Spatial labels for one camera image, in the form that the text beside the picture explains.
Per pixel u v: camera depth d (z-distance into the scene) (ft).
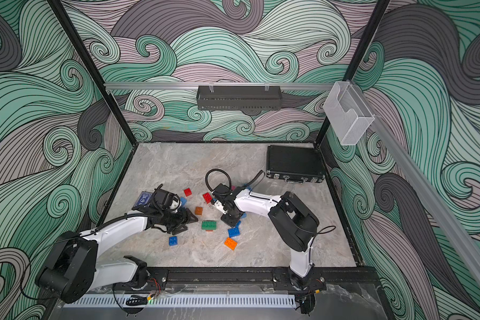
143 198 3.11
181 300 2.29
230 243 2.66
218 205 2.73
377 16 2.39
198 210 2.99
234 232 2.74
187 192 3.21
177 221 2.49
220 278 2.45
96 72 2.93
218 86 3.09
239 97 3.11
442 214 1.60
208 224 2.76
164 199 2.31
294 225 1.56
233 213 2.49
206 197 3.11
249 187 2.34
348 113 2.54
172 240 2.67
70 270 1.33
